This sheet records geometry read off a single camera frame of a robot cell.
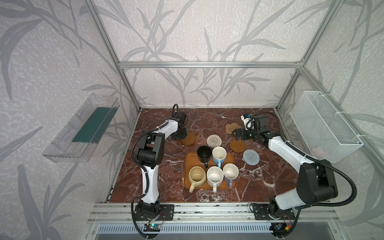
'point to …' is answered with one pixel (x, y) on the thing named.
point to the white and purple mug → (231, 172)
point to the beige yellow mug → (197, 175)
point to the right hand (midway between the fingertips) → (239, 127)
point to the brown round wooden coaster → (237, 146)
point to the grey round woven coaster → (251, 157)
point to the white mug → (215, 176)
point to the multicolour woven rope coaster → (214, 141)
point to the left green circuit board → (152, 227)
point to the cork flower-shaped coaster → (229, 128)
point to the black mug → (204, 154)
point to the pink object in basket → (317, 151)
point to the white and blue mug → (219, 154)
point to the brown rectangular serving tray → (224, 185)
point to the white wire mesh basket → (327, 138)
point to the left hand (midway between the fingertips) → (183, 132)
